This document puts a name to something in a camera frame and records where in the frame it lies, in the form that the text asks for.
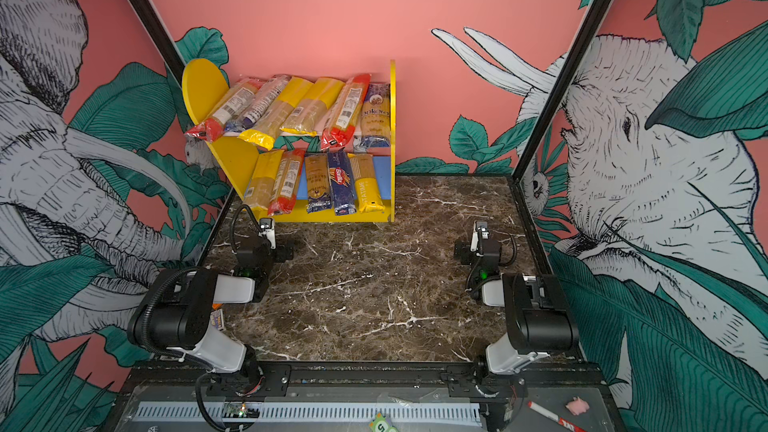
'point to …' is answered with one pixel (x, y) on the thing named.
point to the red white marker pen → (563, 421)
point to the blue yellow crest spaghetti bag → (318, 183)
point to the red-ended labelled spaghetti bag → (285, 186)
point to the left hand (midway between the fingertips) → (273, 230)
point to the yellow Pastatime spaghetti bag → (368, 193)
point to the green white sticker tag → (379, 424)
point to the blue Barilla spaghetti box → (343, 196)
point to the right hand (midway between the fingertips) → (472, 233)
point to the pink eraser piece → (577, 405)
